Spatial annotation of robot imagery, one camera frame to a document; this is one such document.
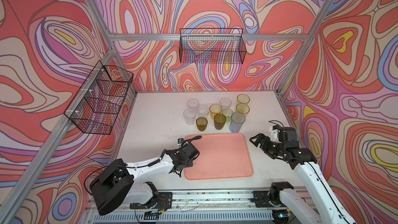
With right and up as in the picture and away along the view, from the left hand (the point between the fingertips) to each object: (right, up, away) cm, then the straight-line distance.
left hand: (190, 161), depth 86 cm
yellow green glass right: (+33, +30, +13) cm, 46 cm away
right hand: (+34, +10, -8) cm, 37 cm away
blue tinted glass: (+27, +22, +1) cm, 35 cm away
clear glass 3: (+7, +28, +19) cm, 34 cm away
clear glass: (-1, +25, +17) cm, 30 cm away
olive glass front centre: (+18, +22, +13) cm, 32 cm away
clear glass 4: (+24, +33, +22) cm, 46 cm away
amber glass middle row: (+16, +29, +15) cm, 37 cm away
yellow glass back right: (+33, +36, +13) cm, 51 cm away
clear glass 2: (0, +33, +22) cm, 40 cm away
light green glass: (+24, +27, +12) cm, 37 cm away
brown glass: (+7, +20, +11) cm, 24 cm away
